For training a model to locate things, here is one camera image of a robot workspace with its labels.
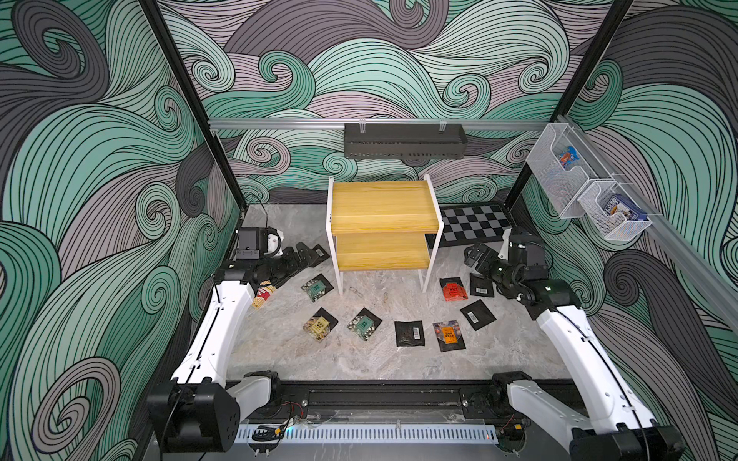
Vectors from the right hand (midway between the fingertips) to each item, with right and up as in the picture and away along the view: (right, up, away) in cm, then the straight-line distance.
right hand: (481, 256), depth 77 cm
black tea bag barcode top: (-18, -24, +9) cm, 32 cm away
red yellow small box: (-65, -14, +16) cm, 69 cm away
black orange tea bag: (-6, -25, +9) cm, 27 cm away
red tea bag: (-2, -13, +18) cm, 23 cm away
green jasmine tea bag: (-48, -13, +19) cm, 53 cm away
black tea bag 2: (+7, -12, +18) cm, 23 cm away
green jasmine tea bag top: (-32, -22, +11) cm, 40 cm away
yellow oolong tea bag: (-46, -23, +11) cm, 52 cm away
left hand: (-48, 0, +1) cm, 48 cm away
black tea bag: (+4, -20, +13) cm, 25 cm away
